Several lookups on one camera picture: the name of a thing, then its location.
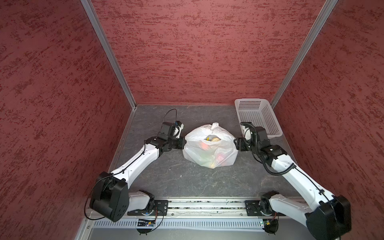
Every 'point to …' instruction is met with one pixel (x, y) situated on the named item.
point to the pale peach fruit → (212, 138)
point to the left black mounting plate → (160, 208)
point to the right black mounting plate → (252, 209)
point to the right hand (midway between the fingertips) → (238, 143)
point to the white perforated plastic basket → (259, 112)
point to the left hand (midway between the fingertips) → (184, 144)
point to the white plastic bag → (210, 146)
